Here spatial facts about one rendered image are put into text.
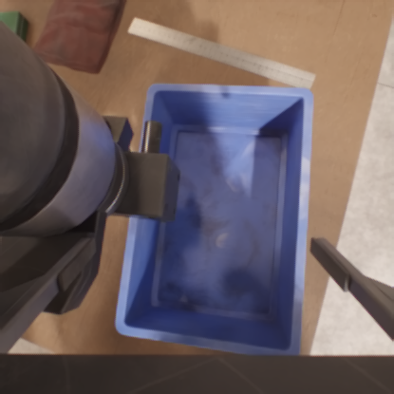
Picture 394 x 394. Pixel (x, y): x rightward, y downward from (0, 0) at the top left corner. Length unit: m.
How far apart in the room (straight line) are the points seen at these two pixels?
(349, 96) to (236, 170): 0.21
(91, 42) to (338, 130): 0.45
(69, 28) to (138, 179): 0.46
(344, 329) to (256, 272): 0.59
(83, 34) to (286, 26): 0.36
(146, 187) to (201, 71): 0.34
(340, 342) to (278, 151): 0.67
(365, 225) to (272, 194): 0.58
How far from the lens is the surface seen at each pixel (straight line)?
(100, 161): 0.16
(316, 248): 0.17
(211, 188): 0.45
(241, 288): 0.44
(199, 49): 0.55
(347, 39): 0.58
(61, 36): 0.64
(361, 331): 1.01
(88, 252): 0.16
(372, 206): 1.01
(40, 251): 0.21
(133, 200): 0.22
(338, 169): 0.48
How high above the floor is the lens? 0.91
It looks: 78 degrees down
